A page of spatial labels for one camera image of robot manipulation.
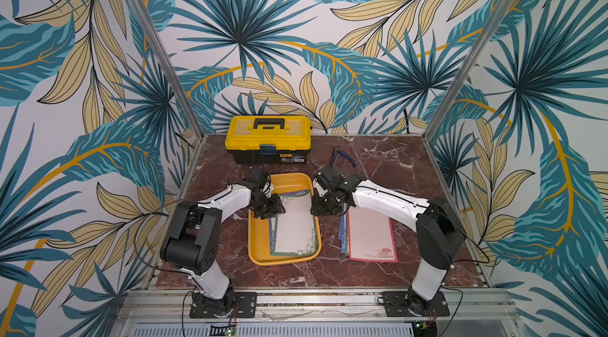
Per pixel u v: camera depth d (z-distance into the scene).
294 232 0.89
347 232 0.88
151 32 0.82
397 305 0.73
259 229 0.88
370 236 0.87
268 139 0.97
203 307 0.72
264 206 0.79
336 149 1.13
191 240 0.46
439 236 0.47
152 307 0.75
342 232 0.88
